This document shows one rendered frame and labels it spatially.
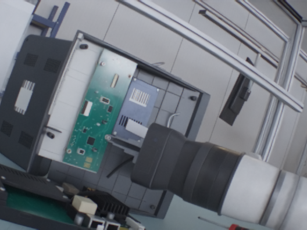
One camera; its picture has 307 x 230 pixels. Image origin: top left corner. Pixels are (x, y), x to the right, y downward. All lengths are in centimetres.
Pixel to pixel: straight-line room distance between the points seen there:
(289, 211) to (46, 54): 43
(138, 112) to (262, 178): 23
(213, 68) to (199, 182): 578
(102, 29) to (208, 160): 470
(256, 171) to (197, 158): 7
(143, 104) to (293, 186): 26
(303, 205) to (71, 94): 32
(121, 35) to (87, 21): 54
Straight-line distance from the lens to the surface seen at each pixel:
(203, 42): 141
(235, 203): 43
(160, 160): 45
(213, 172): 43
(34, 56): 64
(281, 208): 42
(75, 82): 51
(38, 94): 60
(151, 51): 547
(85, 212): 39
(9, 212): 34
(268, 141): 184
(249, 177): 42
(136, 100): 56
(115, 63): 53
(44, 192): 40
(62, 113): 51
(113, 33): 517
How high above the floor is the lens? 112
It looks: 3 degrees up
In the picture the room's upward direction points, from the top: 20 degrees clockwise
